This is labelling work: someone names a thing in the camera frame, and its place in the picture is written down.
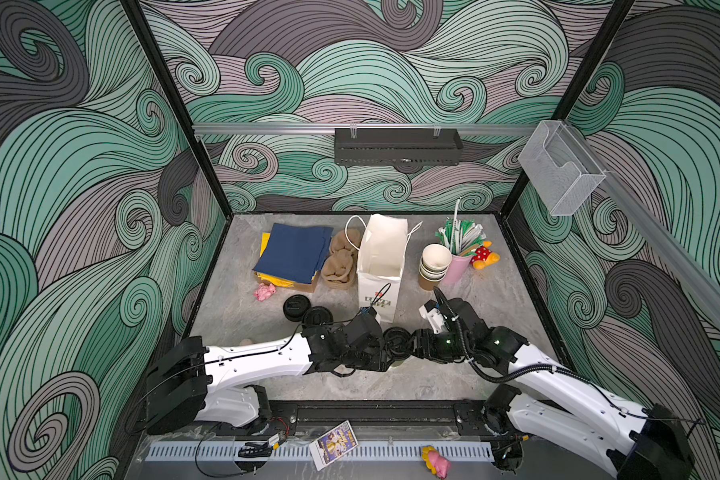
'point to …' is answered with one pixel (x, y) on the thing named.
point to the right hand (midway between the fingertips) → (407, 351)
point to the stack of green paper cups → (433, 266)
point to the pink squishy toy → (264, 291)
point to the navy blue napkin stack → (295, 252)
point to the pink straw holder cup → (456, 269)
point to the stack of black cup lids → (294, 307)
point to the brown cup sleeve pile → (339, 270)
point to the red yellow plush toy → (484, 257)
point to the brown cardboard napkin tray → (298, 287)
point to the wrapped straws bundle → (460, 236)
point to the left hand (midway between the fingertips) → (390, 359)
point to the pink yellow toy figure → (434, 461)
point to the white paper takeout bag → (380, 265)
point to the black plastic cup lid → (316, 315)
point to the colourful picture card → (334, 444)
